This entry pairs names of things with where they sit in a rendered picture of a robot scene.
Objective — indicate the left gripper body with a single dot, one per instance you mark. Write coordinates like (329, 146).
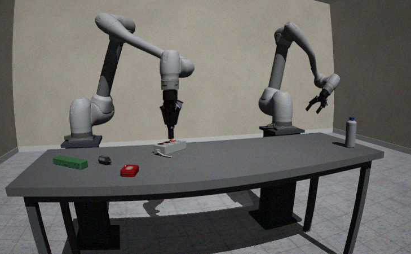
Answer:
(323, 94)

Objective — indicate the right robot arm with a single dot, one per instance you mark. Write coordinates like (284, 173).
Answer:
(85, 113)

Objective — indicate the grey bottle with blue cap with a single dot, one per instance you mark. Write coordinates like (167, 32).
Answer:
(350, 133)

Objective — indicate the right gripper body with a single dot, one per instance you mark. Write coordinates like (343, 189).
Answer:
(170, 95)

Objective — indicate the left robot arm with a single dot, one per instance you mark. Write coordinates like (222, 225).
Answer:
(276, 103)

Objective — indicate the green rectangular block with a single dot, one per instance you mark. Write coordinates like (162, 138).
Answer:
(70, 162)

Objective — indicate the white power strip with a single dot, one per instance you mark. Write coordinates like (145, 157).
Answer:
(169, 147)

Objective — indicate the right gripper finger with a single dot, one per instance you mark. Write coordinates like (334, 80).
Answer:
(166, 116)
(173, 120)

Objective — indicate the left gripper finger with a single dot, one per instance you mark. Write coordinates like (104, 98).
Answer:
(313, 101)
(323, 103)

